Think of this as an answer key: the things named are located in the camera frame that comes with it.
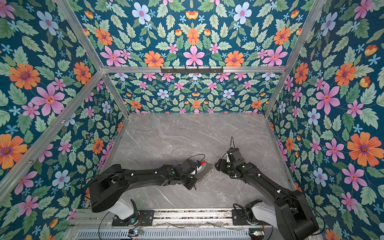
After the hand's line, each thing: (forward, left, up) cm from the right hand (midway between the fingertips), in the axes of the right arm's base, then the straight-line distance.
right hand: (218, 165), depth 86 cm
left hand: (-8, +11, -2) cm, 14 cm away
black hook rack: (+49, +16, +33) cm, 61 cm away
